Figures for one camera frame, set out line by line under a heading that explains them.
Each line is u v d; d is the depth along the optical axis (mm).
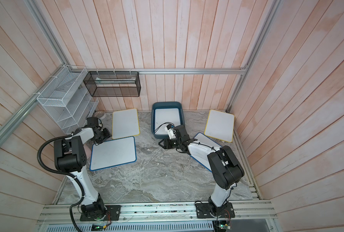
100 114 1184
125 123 1112
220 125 1112
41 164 470
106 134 928
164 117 1149
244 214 736
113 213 732
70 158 539
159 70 972
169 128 835
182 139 730
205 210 732
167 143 798
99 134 868
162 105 1191
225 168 477
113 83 912
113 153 969
